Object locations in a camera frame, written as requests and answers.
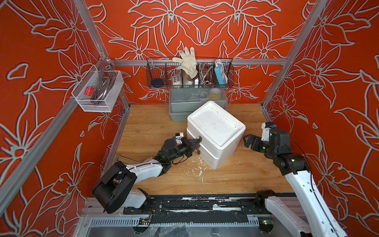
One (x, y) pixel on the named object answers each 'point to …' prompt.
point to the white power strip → (177, 79)
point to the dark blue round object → (157, 82)
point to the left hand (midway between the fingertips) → (201, 140)
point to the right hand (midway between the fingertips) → (248, 138)
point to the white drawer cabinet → (221, 132)
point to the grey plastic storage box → (182, 101)
